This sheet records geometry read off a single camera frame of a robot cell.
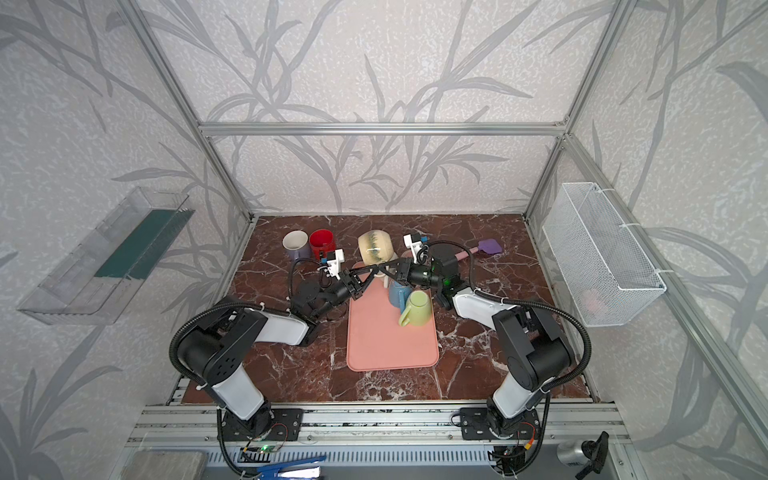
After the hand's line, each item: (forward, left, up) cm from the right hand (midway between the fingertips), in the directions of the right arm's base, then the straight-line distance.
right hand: (380, 261), depth 81 cm
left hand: (-2, -1, +1) cm, 2 cm away
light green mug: (-9, -10, -12) cm, 18 cm away
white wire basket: (-12, -49, +14) cm, 52 cm away
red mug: (+20, +23, -15) cm, 34 cm away
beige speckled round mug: (+2, +1, +4) cm, 5 cm away
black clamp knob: (-42, -44, -5) cm, 61 cm away
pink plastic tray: (-15, +2, -21) cm, 25 cm away
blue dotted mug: (-3, -5, -13) cm, 14 cm away
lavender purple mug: (+20, +32, -17) cm, 42 cm away
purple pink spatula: (+22, -38, -22) cm, 49 cm away
